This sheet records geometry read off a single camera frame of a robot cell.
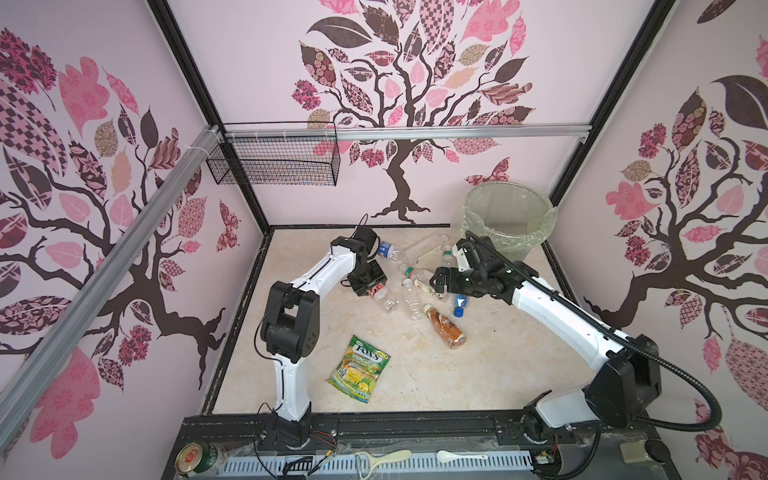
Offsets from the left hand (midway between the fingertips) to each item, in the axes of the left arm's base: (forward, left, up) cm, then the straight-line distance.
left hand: (378, 287), depth 92 cm
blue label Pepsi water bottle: (+19, -3, -4) cm, 19 cm away
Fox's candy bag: (-23, +5, -6) cm, 24 cm away
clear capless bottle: (+23, -17, -6) cm, 29 cm away
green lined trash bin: (+22, -45, +10) cm, 51 cm away
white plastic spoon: (-43, -17, -7) cm, 47 cm away
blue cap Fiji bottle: (-2, -27, -5) cm, 27 cm away
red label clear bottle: (-3, -1, +2) cm, 4 cm away
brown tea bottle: (-15, -22, -3) cm, 27 cm away
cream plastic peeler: (-44, -1, -7) cm, 44 cm away
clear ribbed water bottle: (0, -11, -8) cm, 14 cm away
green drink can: (-44, +37, +3) cm, 58 cm away
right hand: (-4, -19, +10) cm, 21 cm away
